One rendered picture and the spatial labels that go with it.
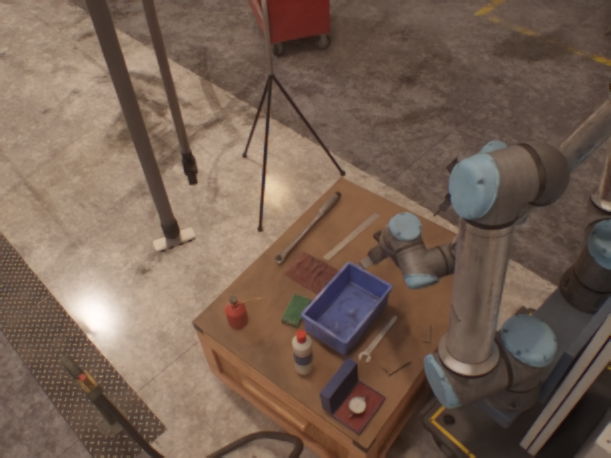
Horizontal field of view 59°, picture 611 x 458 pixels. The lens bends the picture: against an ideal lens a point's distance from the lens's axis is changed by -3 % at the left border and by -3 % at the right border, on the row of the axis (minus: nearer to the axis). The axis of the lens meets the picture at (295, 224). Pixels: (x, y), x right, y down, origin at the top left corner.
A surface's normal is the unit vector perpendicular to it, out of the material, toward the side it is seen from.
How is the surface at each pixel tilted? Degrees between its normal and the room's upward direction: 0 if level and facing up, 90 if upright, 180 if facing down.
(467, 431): 0
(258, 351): 0
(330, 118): 0
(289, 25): 90
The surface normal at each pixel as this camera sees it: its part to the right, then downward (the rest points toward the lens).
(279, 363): -0.06, -0.67
